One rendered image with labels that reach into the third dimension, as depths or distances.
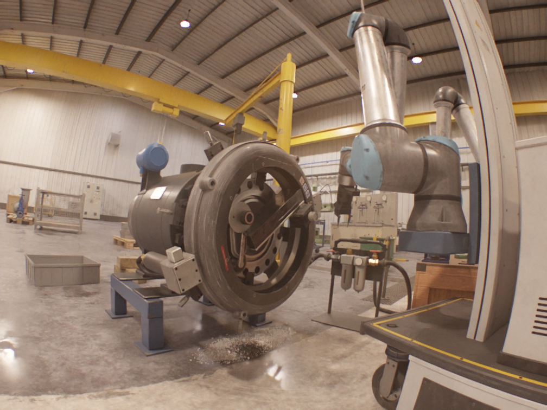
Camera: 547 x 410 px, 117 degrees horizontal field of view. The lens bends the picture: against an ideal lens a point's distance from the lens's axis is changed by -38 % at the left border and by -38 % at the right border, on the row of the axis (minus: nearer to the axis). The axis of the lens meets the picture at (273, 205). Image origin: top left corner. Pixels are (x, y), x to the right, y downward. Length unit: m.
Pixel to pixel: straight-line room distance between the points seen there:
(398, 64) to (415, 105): 12.10
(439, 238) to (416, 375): 0.37
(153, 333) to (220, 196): 0.70
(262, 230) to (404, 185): 0.56
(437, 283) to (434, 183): 0.84
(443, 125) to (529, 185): 0.86
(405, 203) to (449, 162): 11.33
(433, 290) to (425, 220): 0.84
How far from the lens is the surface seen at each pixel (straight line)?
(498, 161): 0.86
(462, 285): 1.52
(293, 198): 1.19
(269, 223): 1.06
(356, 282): 1.78
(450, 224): 0.75
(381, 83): 0.86
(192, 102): 13.59
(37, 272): 2.25
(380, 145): 0.71
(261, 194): 1.23
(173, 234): 1.23
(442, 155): 0.79
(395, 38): 1.13
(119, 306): 1.69
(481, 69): 0.97
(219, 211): 0.90
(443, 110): 1.50
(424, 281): 1.53
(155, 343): 1.29
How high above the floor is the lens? 0.62
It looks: 5 degrees up
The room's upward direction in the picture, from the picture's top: 4 degrees clockwise
